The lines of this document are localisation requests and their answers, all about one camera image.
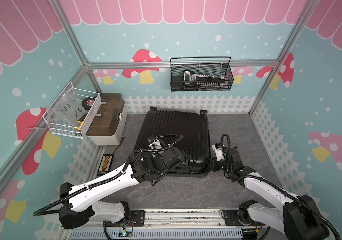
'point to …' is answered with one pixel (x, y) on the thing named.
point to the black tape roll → (87, 102)
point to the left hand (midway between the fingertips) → (170, 157)
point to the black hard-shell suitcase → (189, 130)
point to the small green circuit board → (126, 234)
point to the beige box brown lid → (109, 124)
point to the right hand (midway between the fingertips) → (207, 159)
